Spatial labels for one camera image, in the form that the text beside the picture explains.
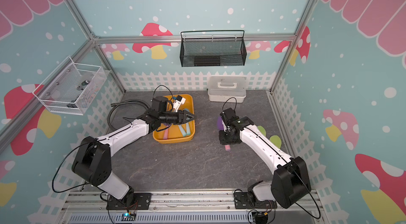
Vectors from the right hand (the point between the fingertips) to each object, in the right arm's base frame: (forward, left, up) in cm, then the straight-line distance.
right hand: (224, 139), depth 83 cm
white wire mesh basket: (+16, +74, +23) cm, 79 cm away
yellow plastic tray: (+10, +29, -9) cm, 32 cm away
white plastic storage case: (+38, -3, +1) cm, 38 cm away
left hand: (+7, +15, +8) cm, 19 cm away
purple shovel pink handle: (+9, +34, -8) cm, 36 cm away
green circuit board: (-32, +46, -13) cm, 58 cm away
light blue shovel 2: (+11, +24, -9) cm, 28 cm away
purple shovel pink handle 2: (+2, +2, +9) cm, 9 cm away
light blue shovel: (+15, +21, -9) cm, 27 cm away
